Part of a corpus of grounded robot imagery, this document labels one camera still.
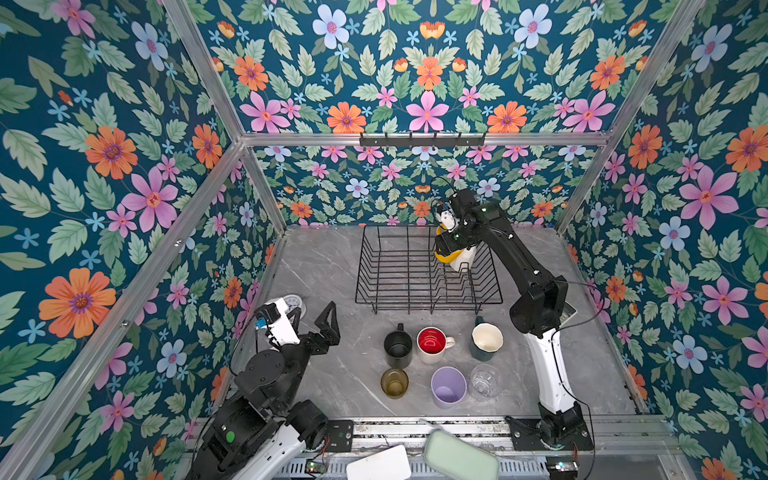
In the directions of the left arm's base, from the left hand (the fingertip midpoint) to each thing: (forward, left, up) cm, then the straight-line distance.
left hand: (323, 303), depth 61 cm
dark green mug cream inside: (0, -40, -26) cm, 47 cm away
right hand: (+30, -33, -17) cm, 48 cm away
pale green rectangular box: (-26, -28, -31) cm, 49 cm away
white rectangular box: (-26, -12, -28) cm, 40 cm away
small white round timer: (+19, +18, -30) cm, 40 cm away
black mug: (+1, -15, -30) cm, 33 cm away
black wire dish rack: (+33, -17, -33) cm, 49 cm away
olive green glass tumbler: (-8, -13, -32) cm, 36 cm away
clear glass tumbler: (-9, -39, -32) cm, 51 cm away
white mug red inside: (+3, -25, -32) cm, 41 cm away
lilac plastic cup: (-9, -28, -32) cm, 44 cm away
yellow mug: (+22, -32, -15) cm, 41 cm away
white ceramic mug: (+28, -39, -23) cm, 53 cm away
